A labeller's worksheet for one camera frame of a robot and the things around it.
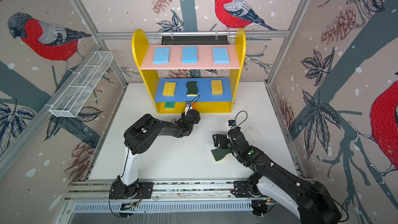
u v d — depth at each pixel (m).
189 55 0.76
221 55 0.76
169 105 1.04
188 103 0.89
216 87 0.97
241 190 0.73
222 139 0.73
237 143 0.63
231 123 0.74
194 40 0.92
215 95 0.95
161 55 0.76
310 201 0.40
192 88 0.96
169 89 0.95
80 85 0.78
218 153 0.84
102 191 0.76
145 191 0.73
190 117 0.79
